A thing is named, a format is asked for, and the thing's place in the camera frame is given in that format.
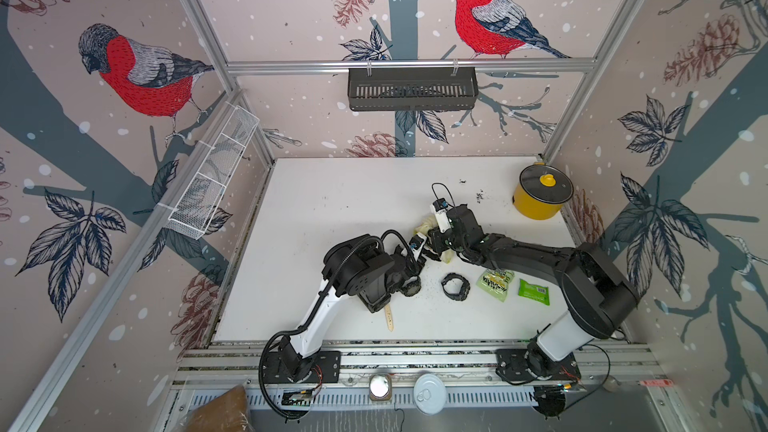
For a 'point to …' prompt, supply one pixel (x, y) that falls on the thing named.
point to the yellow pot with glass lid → (541, 191)
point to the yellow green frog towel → (428, 224)
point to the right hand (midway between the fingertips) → (430, 228)
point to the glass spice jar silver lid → (380, 387)
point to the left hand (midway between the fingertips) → (429, 239)
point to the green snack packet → (495, 283)
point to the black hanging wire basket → (412, 89)
